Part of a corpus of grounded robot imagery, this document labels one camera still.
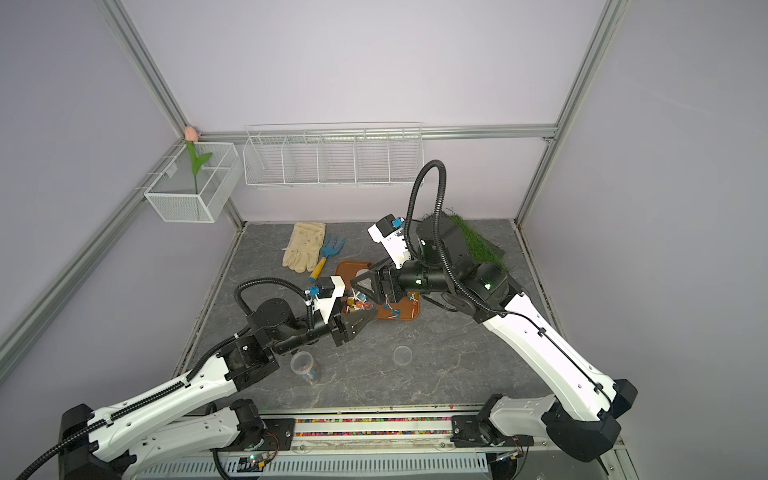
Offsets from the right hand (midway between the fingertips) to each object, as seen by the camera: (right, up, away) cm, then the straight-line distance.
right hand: (362, 275), depth 58 cm
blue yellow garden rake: (-19, +5, +54) cm, 58 cm away
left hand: (+1, -7, +4) cm, 8 cm away
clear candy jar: (-1, -6, 0) cm, 6 cm away
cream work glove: (-28, +6, +53) cm, 61 cm away
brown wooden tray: (+10, -14, +38) cm, 42 cm away
